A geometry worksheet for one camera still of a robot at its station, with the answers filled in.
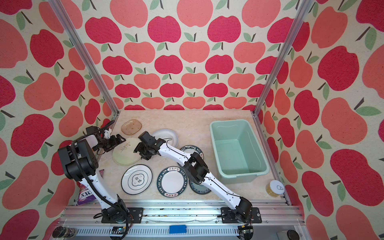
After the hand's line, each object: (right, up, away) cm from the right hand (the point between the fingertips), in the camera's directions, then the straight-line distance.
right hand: (134, 155), depth 93 cm
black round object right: (+79, -27, -31) cm, 89 cm away
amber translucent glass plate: (-9, +18, +19) cm, 28 cm away
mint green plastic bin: (+67, -1, +4) cm, 68 cm away
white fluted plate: (+20, +12, +11) cm, 25 cm away
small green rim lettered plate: (+36, +3, +5) cm, 36 cm away
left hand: (-12, +7, +7) cm, 15 cm away
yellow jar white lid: (+81, -15, -15) cm, 83 cm away
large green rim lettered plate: (+25, -14, -6) cm, 29 cm away
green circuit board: (0, -32, -21) cm, 39 cm away
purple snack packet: (-21, -19, -14) cm, 31 cm away
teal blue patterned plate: (+41, -17, -10) cm, 45 cm away
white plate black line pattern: (+4, -13, -6) cm, 15 cm away
